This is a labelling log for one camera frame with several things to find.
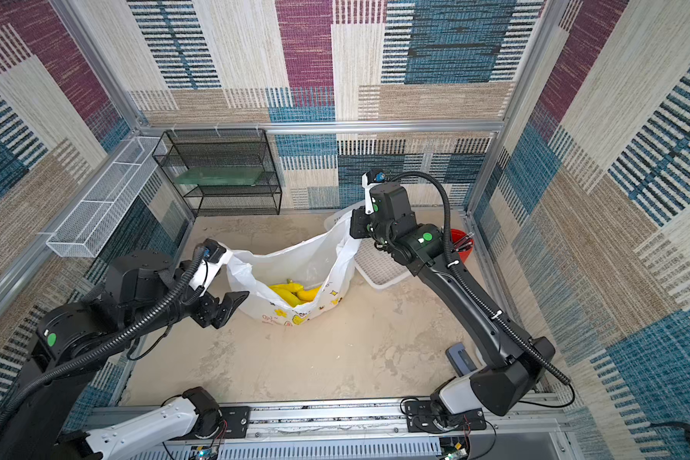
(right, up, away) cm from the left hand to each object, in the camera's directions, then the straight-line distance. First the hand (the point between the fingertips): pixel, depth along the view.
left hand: (233, 281), depth 59 cm
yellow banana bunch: (+7, -8, +30) cm, 32 cm away
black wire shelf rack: (-13, +40, +43) cm, 61 cm away
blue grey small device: (+55, -25, +22) cm, 64 cm away
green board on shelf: (-19, +29, +38) cm, 52 cm away
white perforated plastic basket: (+33, -2, +43) cm, 54 cm away
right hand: (+26, +14, +13) cm, 32 cm away
